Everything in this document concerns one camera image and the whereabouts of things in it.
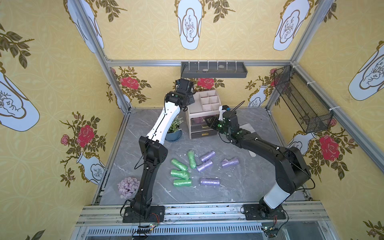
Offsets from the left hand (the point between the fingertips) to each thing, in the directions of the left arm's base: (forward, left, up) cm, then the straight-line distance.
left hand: (191, 99), depth 90 cm
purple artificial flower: (-45, +33, -16) cm, 58 cm away
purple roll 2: (-31, -22, -23) cm, 44 cm away
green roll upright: (-25, +1, -23) cm, 34 cm away
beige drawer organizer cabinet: (-5, -9, 0) cm, 10 cm away
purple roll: (-33, -7, -23) cm, 41 cm away
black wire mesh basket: (-13, -66, +2) cm, 68 cm away
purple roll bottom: (-42, -9, -23) cm, 48 cm away
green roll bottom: (-42, +7, -23) cm, 48 cm away
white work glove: (-3, -42, -27) cm, 50 cm away
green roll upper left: (-32, +8, -23) cm, 40 cm away
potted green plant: (-16, +10, -13) cm, 23 cm away
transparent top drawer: (-12, -4, -7) cm, 14 cm away
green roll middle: (-37, +7, -22) cm, 44 cm away
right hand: (-13, -8, -5) cm, 16 cm away
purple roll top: (-26, -12, -23) cm, 37 cm away
